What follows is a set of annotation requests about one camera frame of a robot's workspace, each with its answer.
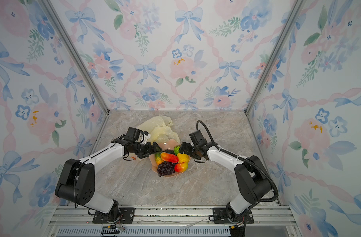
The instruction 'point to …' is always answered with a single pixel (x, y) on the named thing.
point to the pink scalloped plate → (169, 144)
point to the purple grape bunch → (165, 168)
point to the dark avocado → (169, 151)
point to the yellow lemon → (183, 158)
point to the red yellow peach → (181, 167)
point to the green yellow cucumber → (158, 158)
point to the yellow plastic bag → (160, 128)
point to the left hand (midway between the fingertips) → (157, 151)
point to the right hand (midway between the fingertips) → (185, 150)
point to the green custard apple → (176, 149)
